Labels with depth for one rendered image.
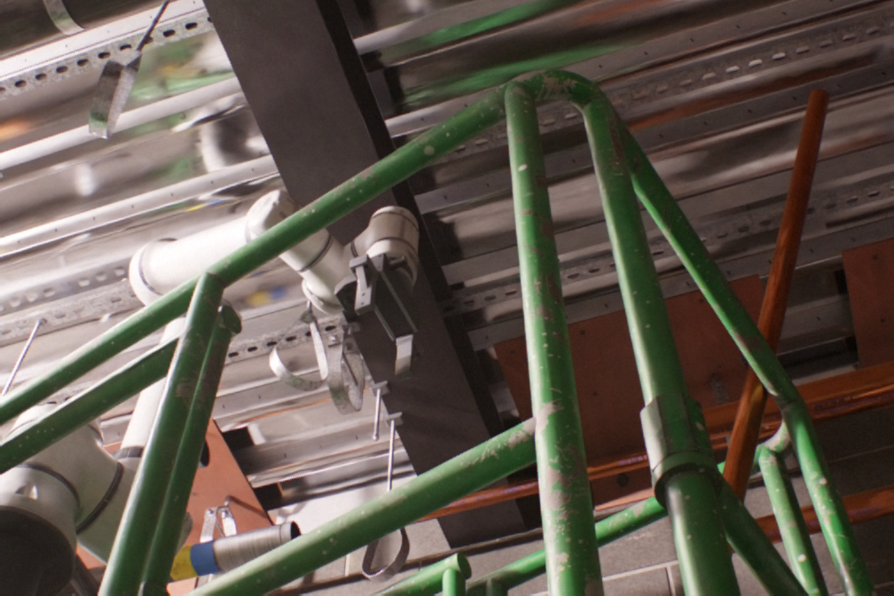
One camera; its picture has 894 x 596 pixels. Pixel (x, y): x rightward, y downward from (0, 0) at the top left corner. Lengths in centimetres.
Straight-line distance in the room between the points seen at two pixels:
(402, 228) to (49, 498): 71
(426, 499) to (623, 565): 203
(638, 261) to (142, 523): 52
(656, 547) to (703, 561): 213
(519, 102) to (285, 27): 109
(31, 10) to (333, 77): 81
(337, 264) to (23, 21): 67
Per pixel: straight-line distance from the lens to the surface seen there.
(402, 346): 189
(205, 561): 270
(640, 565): 290
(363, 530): 92
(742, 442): 159
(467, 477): 89
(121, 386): 163
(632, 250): 109
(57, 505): 193
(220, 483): 327
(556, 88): 136
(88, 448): 205
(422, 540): 316
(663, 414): 89
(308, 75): 238
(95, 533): 206
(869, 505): 231
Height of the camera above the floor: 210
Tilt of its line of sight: 57 degrees up
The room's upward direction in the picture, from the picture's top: 1 degrees counter-clockwise
